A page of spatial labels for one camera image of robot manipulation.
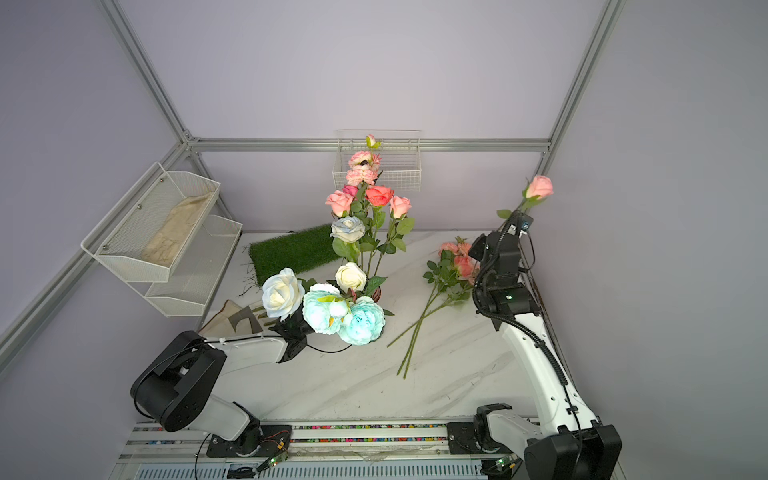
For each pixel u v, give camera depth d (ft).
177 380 1.46
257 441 2.34
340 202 2.17
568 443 1.22
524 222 1.90
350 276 1.64
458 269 3.48
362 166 2.26
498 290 1.75
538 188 2.03
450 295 3.26
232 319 3.06
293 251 3.63
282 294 1.69
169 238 2.56
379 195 2.26
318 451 2.39
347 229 2.10
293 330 2.29
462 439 2.40
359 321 1.50
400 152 3.13
